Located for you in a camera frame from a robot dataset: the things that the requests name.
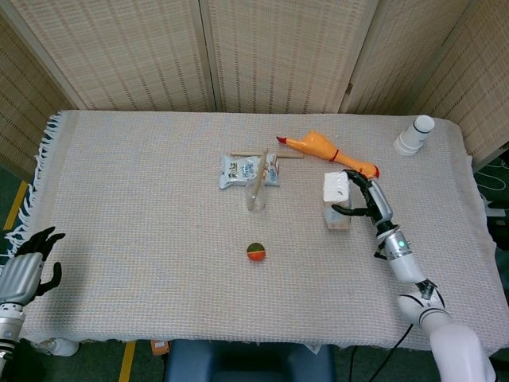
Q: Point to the yellow rubber chicken toy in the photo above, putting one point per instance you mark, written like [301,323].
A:
[318,147]

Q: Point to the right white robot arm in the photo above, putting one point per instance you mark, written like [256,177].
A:
[403,264]

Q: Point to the white snack packet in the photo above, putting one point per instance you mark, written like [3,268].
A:
[236,171]

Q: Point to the wooden drumstick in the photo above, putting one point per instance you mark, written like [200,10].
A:
[260,175]

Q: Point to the woven folding screen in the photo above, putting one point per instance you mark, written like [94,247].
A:
[131,51]

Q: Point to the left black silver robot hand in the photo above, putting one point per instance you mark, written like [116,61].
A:
[20,274]

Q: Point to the white tissue pack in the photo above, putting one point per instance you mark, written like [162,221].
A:
[336,187]

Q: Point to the beige woven tablecloth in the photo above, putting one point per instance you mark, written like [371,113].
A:
[139,238]

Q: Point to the small orange box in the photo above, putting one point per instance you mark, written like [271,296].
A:
[160,347]

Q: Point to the white paper cup stack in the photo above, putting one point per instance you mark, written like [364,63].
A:
[413,137]

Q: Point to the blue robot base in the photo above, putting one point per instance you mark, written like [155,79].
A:
[246,362]

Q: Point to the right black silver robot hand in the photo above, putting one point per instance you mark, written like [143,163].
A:
[378,203]

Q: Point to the orange green ball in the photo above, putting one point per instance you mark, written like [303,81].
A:
[256,253]

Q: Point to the clear glass jar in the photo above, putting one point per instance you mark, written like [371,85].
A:
[261,201]

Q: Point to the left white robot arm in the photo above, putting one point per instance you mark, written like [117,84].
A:
[8,322]

